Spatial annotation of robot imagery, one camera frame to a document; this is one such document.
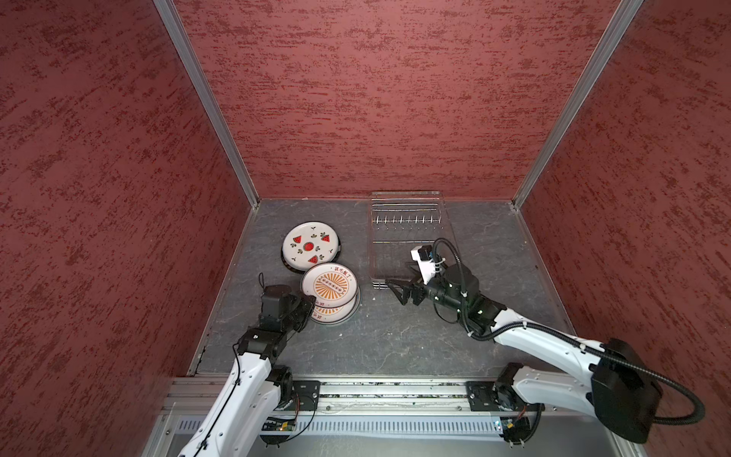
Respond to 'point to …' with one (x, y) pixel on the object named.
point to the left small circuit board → (279, 424)
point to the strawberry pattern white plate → (310, 244)
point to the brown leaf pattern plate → (332, 285)
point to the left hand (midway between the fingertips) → (318, 301)
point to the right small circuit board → (514, 427)
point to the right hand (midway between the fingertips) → (395, 279)
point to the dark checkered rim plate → (300, 270)
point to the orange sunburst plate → (333, 314)
